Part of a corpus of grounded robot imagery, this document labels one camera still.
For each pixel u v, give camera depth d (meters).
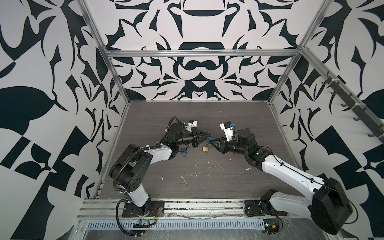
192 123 0.81
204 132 0.78
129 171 0.46
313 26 0.79
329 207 0.40
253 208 0.74
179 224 0.71
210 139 0.77
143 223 0.68
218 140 0.72
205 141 0.77
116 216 0.70
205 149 0.95
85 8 0.73
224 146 0.69
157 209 0.73
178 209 0.76
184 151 0.94
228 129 0.71
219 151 0.72
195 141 0.75
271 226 0.71
